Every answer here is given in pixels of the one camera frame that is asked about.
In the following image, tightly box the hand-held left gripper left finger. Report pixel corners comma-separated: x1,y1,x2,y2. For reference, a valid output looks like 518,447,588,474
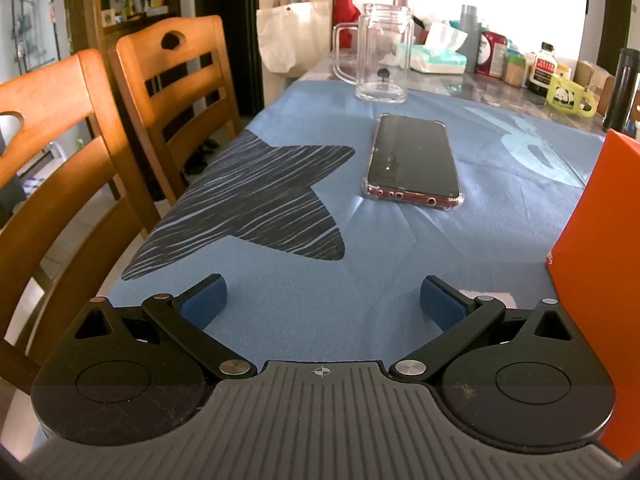
74,274,258,381

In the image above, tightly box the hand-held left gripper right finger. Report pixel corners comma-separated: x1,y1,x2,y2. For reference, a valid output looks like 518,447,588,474
389,275,576,383

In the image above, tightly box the orange cardboard box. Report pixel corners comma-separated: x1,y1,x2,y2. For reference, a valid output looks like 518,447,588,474
545,129,640,463

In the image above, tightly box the blue star print tablecloth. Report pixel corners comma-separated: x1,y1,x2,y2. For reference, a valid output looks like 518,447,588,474
95,77,608,363

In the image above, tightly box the smartphone in clear case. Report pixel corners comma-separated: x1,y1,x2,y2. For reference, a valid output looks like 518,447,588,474
361,113,466,211

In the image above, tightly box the wooden chair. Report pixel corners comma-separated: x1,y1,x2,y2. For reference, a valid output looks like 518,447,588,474
0,49,161,396
108,15,243,206

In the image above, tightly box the green panda mug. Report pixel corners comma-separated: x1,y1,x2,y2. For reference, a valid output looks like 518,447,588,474
546,74,598,117

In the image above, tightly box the small tan jar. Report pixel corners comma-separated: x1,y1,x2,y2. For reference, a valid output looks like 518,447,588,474
502,50,527,86

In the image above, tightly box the tissue pack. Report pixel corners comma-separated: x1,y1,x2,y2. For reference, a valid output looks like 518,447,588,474
395,22,468,75

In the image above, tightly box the red label bottle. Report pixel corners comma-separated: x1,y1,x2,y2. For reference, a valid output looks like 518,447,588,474
528,41,558,97

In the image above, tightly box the red label container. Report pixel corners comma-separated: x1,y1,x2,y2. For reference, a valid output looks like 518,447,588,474
475,30,508,78

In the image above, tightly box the white tote bag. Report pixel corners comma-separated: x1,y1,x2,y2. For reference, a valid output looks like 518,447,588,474
256,1,333,78

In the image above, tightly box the black thermos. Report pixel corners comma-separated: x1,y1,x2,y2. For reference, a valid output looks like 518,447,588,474
602,48,640,132

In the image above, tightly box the grey thermos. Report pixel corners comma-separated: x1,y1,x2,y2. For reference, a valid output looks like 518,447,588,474
457,4,482,58

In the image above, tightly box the wooden shelf cabinet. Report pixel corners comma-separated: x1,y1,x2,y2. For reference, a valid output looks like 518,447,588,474
64,0,183,58

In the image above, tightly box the clear glass jar with handle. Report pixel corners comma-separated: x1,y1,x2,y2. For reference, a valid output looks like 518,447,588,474
332,3,417,105

